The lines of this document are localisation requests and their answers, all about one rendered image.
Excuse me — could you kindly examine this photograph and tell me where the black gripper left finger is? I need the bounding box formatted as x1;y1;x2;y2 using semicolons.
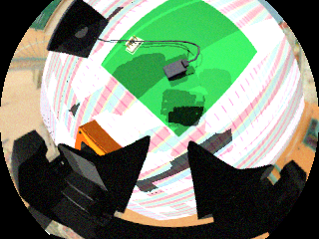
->
57;135;151;214

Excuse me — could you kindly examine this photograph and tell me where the green circuit board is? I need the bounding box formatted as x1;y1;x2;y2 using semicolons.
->
101;0;258;136

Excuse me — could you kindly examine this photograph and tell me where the black plug with cable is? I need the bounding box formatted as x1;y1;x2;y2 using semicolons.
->
111;40;200;81

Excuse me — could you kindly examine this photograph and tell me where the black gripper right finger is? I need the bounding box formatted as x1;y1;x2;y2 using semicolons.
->
187;140;275;220

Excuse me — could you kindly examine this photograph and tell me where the black cooling fan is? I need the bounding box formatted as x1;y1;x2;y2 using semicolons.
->
47;0;111;59

